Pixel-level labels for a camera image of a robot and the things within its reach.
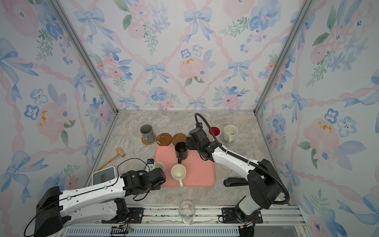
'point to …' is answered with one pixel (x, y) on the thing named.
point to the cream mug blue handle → (157, 165)
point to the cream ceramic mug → (178, 173)
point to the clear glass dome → (187, 210)
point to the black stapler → (234, 181)
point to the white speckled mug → (230, 131)
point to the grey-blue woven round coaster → (222, 138)
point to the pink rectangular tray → (199, 172)
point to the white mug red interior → (215, 130)
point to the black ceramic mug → (181, 149)
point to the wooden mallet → (120, 151)
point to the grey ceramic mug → (148, 134)
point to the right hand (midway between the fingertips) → (192, 139)
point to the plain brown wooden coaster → (178, 138)
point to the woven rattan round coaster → (144, 141)
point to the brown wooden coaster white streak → (164, 139)
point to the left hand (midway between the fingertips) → (159, 180)
